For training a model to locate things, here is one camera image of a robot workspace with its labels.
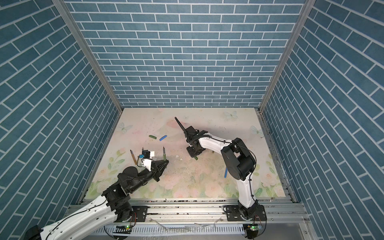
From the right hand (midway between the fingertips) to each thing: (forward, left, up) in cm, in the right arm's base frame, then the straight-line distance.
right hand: (192, 151), depth 95 cm
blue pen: (-11, -22, -3) cm, 24 cm away
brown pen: (-1, +33, -1) cm, 33 cm away
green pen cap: (-4, -3, -2) cm, 5 cm away
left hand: (-16, +9, +16) cm, 24 cm away
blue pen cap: (+10, +22, -2) cm, 24 cm away
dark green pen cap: (+11, +30, -1) cm, 32 cm away
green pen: (-14, +11, +20) cm, 27 cm away
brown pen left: (-7, +37, -1) cm, 38 cm away
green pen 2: (+2, -13, -1) cm, 14 cm away
